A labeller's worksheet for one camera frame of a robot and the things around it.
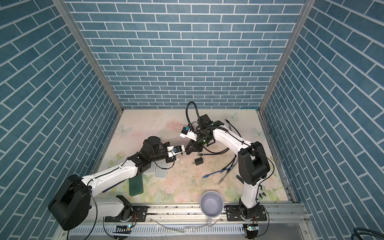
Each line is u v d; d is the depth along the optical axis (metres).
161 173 0.85
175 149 0.67
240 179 0.85
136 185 0.82
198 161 0.91
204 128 0.64
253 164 0.49
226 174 0.87
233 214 0.74
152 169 0.64
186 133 0.75
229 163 0.91
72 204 0.41
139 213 0.74
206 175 0.87
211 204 0.77
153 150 0.65
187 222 0.72
